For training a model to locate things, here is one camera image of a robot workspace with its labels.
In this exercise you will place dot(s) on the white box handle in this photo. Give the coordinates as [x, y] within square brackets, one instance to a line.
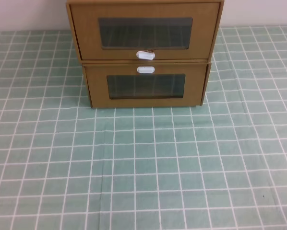
[145, 69]
[145, 55]

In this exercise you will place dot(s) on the brown shoebox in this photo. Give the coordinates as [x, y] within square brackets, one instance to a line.
[174, 83]
[119, 29]

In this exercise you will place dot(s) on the cyan checkered tablecloth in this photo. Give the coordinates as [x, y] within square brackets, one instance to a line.
[219, 166]

